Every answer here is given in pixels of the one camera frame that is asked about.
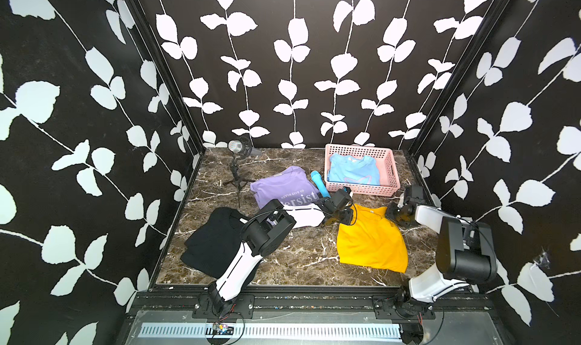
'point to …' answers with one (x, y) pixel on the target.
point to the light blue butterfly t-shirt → (361, 169)
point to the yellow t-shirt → (374, 241)
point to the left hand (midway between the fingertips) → (355, 212)
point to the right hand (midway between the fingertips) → (386, 209)
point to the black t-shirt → (215, 239)
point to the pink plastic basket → (389, 180)
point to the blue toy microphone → (317, 178)
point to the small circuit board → (221, 329)
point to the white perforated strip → (269, 330)
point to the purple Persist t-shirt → (290, 187)
